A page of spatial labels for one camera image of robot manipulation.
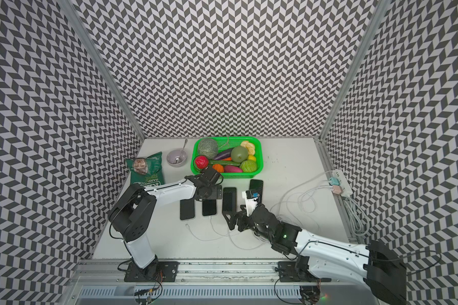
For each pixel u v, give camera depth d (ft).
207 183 2.41
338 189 3.09
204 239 2.70
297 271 2.15
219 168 3.19
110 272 2.44
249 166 3.14
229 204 2.98
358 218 2.89
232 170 3.16
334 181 3.20
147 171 3.21
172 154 3.41
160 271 2.35
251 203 2.18
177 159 3.45
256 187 3.16
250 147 3.51
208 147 3.23
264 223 1.80
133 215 1.57
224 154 3.40
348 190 3.08
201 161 3.15
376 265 1.50
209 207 2.99
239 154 3.31
